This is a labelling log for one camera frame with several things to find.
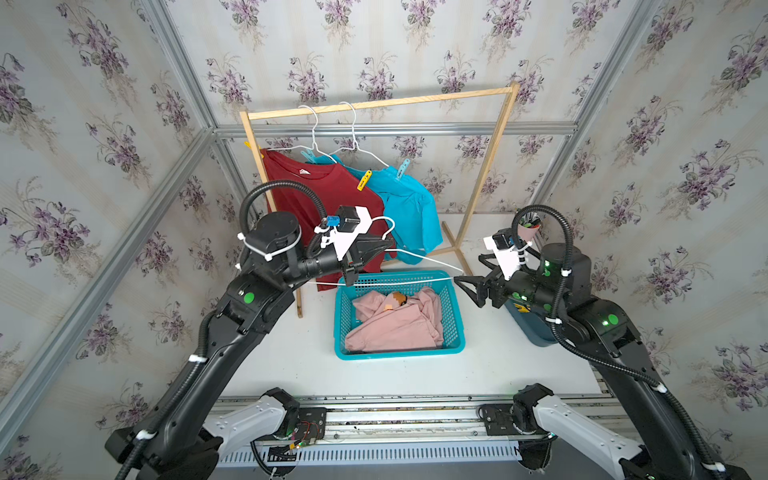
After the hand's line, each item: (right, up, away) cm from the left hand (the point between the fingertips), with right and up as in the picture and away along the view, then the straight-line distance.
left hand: (389, 238), depth 53 cm
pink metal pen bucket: (+51, +2, +54) cm, 74 cm away
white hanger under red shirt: (-26, +36, +49) cm, 66 cm away
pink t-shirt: (-1, -24, +30) cm, 38 cm away
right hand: (+19, -6, +11) cm, 23 cm away
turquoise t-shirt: (+5, +5, +21) cm, 22 cm away
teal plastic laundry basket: (+11, -10, +11) cm, 18 cm away
